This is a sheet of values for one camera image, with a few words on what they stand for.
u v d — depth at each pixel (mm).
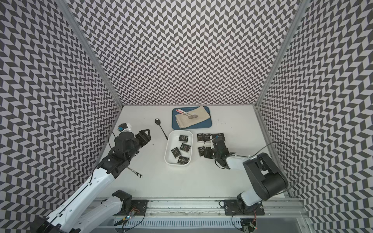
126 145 552
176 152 905
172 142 956
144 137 680
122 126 663
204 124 1045
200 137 985
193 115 1112
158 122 1081
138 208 721
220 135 980
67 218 393
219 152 722
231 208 732
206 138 983
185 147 914
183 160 868
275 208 752
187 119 1109
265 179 443
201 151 914
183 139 963
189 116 1112
